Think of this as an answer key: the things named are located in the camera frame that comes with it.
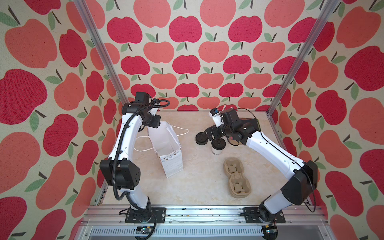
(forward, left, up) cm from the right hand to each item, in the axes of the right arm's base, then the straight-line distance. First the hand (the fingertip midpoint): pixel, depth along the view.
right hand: (215, 127), depth 81 cm
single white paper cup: (-4, -3, -20) cm, 20 cm away
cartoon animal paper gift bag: (-1, +30, -17) cm, 35 cm away
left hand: (-1, +32, +1) cm, 32 cm away
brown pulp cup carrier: (-23, -16, -21) cm, 35 cm away
